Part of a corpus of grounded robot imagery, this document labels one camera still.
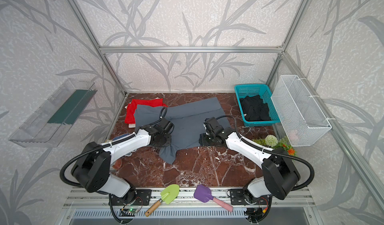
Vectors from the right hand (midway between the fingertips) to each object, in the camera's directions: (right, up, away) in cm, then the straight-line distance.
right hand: (202, 136), depth 86 cm
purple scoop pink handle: (0, -26, -11) cm, 29 cm away
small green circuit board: (-35, -32, -15) cm, 50 cm away
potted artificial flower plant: (+36, -1, -9) cm, 37 cm away
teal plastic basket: (+47, +29, +27) cm, 61 cm away
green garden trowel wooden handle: (-17, -27, -12) cm, 34 cm away
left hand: (-20, -2, +3) cm, 20 cm away
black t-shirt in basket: (+37, +15, +19) cm, 44 cm away
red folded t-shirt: (-50, +10, +16) cm, 54 cm away
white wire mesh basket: (+42, +11, -25) cm, 50 cm away
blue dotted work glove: (-53, -2, +11) cm, 55 cm away
